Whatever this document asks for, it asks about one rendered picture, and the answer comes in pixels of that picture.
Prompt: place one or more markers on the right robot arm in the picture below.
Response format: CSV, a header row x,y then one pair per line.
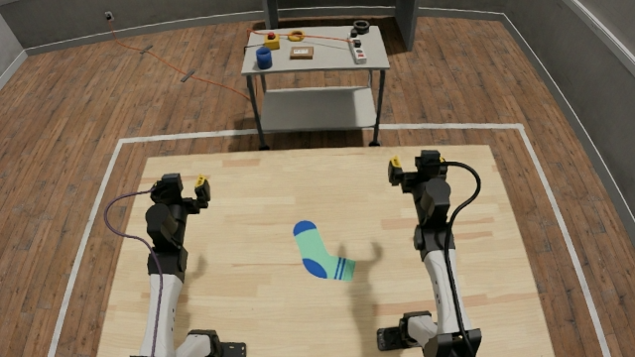
x,y
436,338

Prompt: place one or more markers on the mint green sock with blue heel and toe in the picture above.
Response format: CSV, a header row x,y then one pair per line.
x,y
315,257

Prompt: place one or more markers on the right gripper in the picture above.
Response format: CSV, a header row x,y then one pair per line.
x,y
406,179

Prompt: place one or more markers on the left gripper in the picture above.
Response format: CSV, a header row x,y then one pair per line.
x,y
192,206

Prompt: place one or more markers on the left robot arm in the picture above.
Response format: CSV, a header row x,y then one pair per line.
x,y
164,293

